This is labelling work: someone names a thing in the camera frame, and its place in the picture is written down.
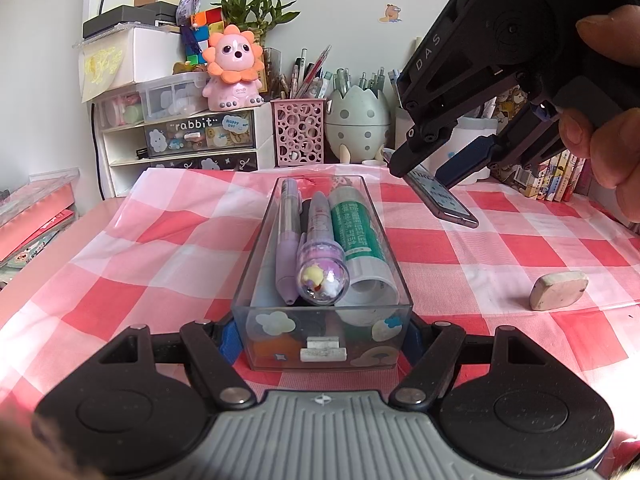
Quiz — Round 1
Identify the cat cover comic book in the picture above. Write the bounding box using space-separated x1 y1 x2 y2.
482 85 538 191

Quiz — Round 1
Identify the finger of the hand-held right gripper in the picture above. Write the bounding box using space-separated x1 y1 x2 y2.
435 105 568 188
387 0 521 178

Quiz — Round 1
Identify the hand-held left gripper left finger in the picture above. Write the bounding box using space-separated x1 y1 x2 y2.
95 316 256 411

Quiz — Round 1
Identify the clear plastic storage box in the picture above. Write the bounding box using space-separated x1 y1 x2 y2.
94 72 211 131

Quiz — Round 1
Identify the white cardboard box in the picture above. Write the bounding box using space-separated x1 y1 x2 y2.
75 25 183 103

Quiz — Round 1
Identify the colourful twist puzzle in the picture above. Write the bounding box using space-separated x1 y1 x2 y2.
180 25 213 63

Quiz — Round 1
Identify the purple mechanical pencil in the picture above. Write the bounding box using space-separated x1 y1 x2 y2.
274 179 307 306

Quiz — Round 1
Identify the purple cartoon ball-top pen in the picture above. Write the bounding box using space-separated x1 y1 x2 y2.
295 191 348 307

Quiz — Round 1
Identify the person's right hand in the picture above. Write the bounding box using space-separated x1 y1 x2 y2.
557 4 640 233

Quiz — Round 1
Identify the black flat box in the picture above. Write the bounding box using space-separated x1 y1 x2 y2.
82 4 178 40

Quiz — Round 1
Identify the yellow paper note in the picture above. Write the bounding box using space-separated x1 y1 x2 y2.
82 42 126 103

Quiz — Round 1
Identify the bunch of grey-green pens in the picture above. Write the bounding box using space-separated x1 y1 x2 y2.
330 66 388 106

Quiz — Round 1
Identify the green egg-shaped pen holder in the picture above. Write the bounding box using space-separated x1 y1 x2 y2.
325 85 392 165

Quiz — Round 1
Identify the bunch of pastel pens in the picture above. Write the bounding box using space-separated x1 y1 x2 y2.
387 36 422 108

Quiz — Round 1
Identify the clear plastic pencil box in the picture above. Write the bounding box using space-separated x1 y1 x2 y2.
231 175 414 372

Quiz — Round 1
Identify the green bamboo plant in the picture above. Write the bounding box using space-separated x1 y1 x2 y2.
220 0 301 48

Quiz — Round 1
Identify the bunch of slim gel pens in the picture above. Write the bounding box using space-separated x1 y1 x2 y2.
277 44 333 101

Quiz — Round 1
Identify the orange highlighter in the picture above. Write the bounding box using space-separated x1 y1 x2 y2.
247 332 306 368

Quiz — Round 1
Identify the pink lattice pen holder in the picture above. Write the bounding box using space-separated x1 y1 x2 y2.
271 97 327 167

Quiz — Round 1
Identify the purple hanging charm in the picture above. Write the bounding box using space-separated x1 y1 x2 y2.
176 0 207 20

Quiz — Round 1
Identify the white eraser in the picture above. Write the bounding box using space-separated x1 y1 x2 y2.
530 271 590 311

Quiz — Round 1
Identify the red white checkered tablecloth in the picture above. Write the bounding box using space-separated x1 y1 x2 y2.
0 165 640 461

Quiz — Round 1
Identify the green white glue stick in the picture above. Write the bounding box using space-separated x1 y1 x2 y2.
327 185 401 331

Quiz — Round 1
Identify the pink lion toy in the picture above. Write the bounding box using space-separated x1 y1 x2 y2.
201 24 266 111

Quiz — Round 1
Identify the grey white flower-shaped pen holder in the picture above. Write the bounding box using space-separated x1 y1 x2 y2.
394 105 496 181

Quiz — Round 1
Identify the pink flat box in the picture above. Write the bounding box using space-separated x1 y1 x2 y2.
0 170 81 271

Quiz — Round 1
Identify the glass plant vase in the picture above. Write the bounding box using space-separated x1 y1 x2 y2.
257 46 283 98

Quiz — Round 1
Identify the colourful puzzle cube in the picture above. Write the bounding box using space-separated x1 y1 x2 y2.
190 7 226 43

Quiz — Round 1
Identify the white drawer organizer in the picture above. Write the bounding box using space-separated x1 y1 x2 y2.
102 105 275 197

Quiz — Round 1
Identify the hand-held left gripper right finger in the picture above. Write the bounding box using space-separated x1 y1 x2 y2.
390 316 548 411

